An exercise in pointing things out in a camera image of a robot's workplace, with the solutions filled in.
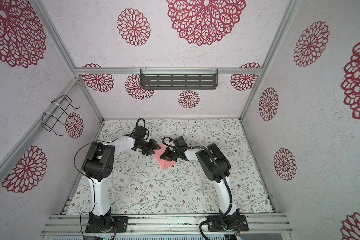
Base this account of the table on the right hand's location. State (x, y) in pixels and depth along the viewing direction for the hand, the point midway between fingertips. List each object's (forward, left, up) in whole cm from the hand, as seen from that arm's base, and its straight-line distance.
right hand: (159, 155), depth 96 cm
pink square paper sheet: (-5, -3, -2) cm, 6 cm away
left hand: (+4, +2, -2) cm, 5 cm away
